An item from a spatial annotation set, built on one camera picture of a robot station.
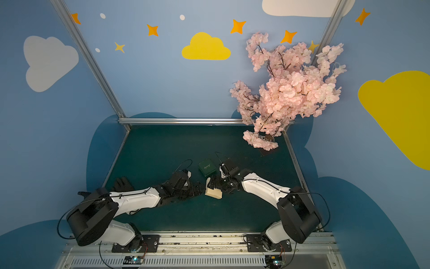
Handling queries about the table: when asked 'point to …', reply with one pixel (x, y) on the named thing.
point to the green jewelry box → (207, 167)
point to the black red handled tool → (85, 194)
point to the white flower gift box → (216, 193)
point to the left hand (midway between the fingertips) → (204, 191)
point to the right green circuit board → (274, 261)
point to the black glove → (121, 185)
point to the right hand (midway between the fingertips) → (215, 185)
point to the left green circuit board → (133, 260)
